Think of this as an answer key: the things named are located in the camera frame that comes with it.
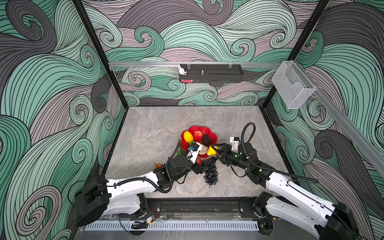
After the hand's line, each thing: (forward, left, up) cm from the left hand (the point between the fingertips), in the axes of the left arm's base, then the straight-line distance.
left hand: (205, 154), depth 73 cm
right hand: (+2, -3, +1) cm, 4 cm away
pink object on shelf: (+42, +10, +14) cm, 45 cm away
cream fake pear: (+7, 0, -11) cm, 13 cm away
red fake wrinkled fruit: (+19, +3, -13) cm, 23 cm away
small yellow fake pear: (+1, -3, +1) cm, 3 cm away
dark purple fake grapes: (-3, -5, -16) cm, 17 cm away
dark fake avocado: (+17, -3, -14) cm, 23 cm away
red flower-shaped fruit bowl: (+25, -2, -15) cm, 30 cm away
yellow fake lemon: (+19, +9, -13) cm, 25 cm away
